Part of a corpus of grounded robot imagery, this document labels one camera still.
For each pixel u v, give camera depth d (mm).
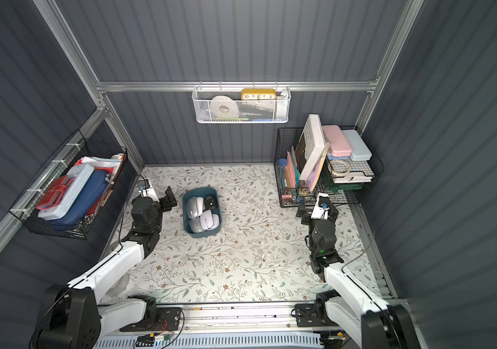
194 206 991
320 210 677
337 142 964
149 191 704
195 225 947
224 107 844
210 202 1018
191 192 1063
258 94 872
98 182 709
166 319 730
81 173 694
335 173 889
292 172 1099
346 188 957
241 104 879
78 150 775
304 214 723
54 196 619
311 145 844
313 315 736
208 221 937
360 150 962
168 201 762
